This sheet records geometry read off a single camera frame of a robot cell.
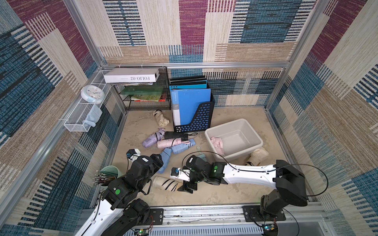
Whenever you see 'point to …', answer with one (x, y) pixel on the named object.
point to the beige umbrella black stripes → (165, 183)
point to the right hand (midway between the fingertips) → (178, 180)
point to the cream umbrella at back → (162, 121)
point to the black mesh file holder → (202, 121)
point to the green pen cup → (106, 174)
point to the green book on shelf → (142, 90)
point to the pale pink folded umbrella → (169, 143)
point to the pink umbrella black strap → (218, 145)
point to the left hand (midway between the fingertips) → (159, 158)
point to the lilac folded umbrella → (153, 138)
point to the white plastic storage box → (233, 140)
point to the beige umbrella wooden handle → (257, 156)
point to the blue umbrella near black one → (179, 148)
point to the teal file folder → (203, 84)
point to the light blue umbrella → (165, 154)
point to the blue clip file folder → (185, 103)
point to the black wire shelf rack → (146, 105)
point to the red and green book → (149, 98)
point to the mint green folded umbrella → (202, 156)
